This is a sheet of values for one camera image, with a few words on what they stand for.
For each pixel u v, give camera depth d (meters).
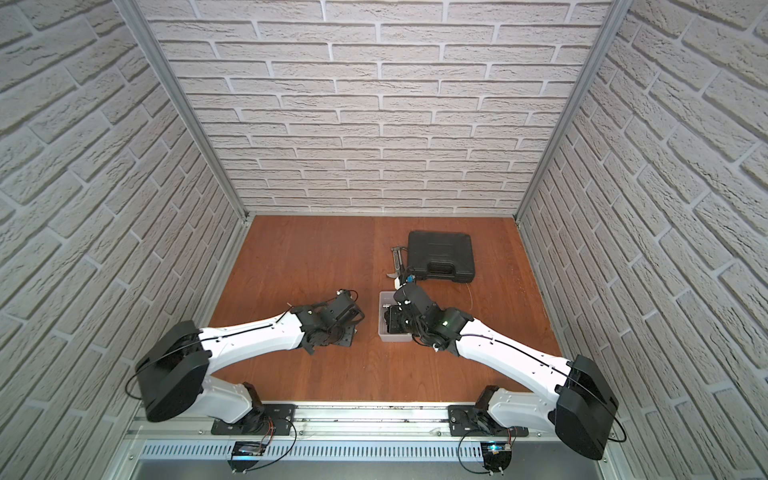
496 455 0.70
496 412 0.61
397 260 1.06
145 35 0.73
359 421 0.76
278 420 0.73
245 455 0.70
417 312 0.58
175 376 0.42
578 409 0.39
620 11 0.69
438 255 1.00
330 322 0.66
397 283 0.73
